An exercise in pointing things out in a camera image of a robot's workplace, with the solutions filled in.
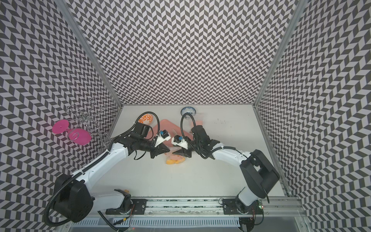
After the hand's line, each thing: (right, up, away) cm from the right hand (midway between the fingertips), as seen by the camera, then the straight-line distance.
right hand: (191, 150), depth 83 cm
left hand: (-13, 0, +2) cm, 13 cm away
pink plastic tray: (-14, +12, +23) cm, 30 cm away
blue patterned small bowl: (-3, +25, +28) cm, 38 cm away
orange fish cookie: (-9, -1, -16) cm, 19 cm away
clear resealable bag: (+5, +16, +17) cm, 24 cm away
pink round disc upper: (-62, +15, -16) cm, 65 cm away
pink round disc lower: (-51, +11, -18) cm, 55 cm away
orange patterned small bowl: (-34, +18, +25) cm, 46 cm away
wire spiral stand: (-66, +20, +8) cm, 69 cm away
